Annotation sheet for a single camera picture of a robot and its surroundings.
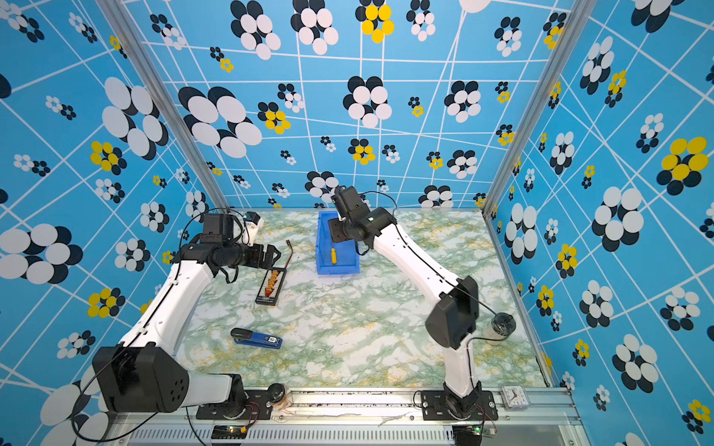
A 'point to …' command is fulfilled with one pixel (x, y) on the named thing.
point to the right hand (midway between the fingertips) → (345, 224)
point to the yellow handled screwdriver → (334, 255)
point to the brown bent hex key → (288, 242)
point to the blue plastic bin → (346, 251)
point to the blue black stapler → (246, 336)
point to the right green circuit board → (467, 435)
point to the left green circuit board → (230, 432)
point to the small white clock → (514, 397)
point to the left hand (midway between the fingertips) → (268, 248)
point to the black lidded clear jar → (499, 327)
